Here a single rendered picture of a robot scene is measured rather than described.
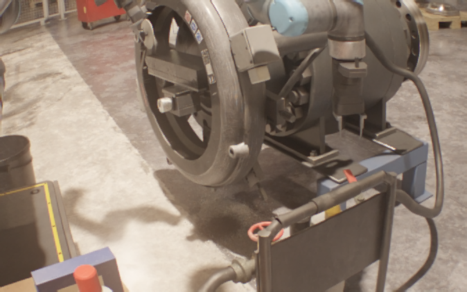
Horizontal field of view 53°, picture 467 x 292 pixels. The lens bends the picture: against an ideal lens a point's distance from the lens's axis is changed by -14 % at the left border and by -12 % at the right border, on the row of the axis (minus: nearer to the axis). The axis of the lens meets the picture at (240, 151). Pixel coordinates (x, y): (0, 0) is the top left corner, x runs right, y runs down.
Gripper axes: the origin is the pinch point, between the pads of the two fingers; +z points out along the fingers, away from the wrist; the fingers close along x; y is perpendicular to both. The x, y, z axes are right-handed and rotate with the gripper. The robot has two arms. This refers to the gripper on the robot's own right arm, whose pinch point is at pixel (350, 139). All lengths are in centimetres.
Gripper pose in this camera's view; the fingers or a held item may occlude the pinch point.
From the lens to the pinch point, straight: 128.9
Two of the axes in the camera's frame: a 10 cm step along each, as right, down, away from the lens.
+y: -0.7, -4.1, 9.1
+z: 0.7, 9.1, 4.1
